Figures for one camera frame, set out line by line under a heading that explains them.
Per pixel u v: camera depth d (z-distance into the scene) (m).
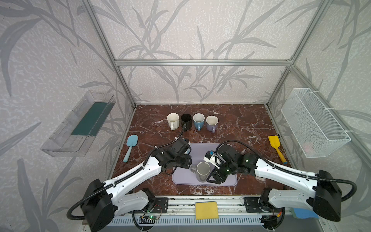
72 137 0.63
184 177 0.83
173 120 1.00
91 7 0.71
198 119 1.03
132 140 1.00
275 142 0.97
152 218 0.70
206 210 0.71
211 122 1.05
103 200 0.38
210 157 0.68
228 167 0.63
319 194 0.40
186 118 1.02
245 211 0.73
